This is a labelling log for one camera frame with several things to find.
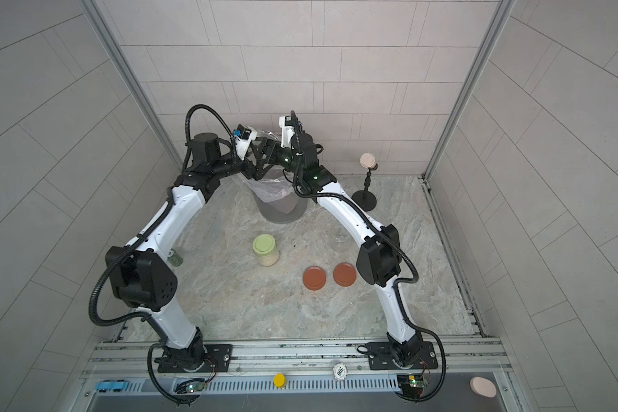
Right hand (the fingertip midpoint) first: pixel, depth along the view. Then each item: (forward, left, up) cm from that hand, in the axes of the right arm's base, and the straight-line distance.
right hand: (257, 142), depth 75 cm
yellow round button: (-55, -4, -32) cm, 64 cm away
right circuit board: (-57, -39, -40) cm, 80 cm away
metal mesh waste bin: (+2, -3, -35) cm, 36 cm away
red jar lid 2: (-26, -24, -38) cm, 52 cm away
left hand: (0, -3, -4) cm, 5 cm away
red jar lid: (-26, -14, -38) cm, 49 cm away
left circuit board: (-54, +19, -35) cm, 68 cm away
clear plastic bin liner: (-6, -4, -13) cm, 15 cm away
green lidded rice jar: (-20, +1, -28) cm, 34 cm away
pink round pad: (-59, -57, -39) cm, 91 cm away
